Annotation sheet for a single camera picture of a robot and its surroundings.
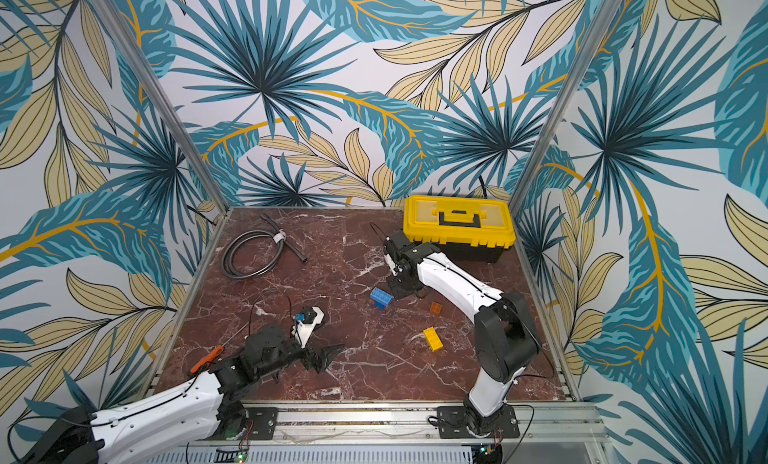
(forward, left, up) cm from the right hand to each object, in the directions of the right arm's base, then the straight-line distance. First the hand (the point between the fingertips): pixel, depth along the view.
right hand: (403, 287), depth 88 cm
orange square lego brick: (-3, -10, -8) cm, 13 cm away
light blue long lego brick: (-1, +7, -4) cm, 8 cm away
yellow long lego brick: (-13, -8, -8) cm, 17 cm away
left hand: (-15, +20, 0) cm, 25 cm away
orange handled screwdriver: (-15, +53, -8) cm, 56 cm away
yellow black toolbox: (+16, -20, +7) cm, 27 cm away
